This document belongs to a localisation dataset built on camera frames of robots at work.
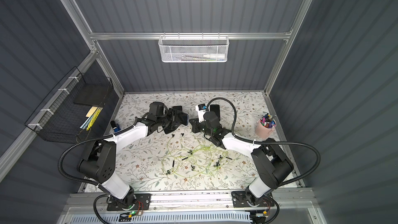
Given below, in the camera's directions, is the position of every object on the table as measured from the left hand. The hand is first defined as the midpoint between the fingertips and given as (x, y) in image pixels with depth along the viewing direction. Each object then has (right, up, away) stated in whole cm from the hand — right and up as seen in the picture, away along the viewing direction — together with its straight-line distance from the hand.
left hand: (186, 116), depth 87 cm
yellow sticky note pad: (-46, +3, -11) cm, 47 cm away
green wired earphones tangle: (+4, -25, 0) cm, 25 cm away
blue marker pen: (-46, -7, +9) cm, 47 cm away
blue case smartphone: (-1, -1, -2) cm, 3 cm away
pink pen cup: (+45, -6, +1) cm, 46 cm away
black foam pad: (-49, +12, -5) cm, 51 cm away
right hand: (+3, -2, -3) cm, 5 cm away
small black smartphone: (-8, +4, +24) cm, 26 cm away
